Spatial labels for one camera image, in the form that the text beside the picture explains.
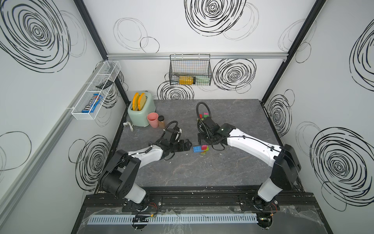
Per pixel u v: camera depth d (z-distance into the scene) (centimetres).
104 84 76
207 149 86
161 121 98
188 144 81
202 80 87
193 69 99
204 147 85
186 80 87
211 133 62
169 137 71
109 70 93
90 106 70
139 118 96
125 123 102
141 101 92
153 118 99
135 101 91
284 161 43
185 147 80
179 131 86
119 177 44
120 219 77
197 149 88
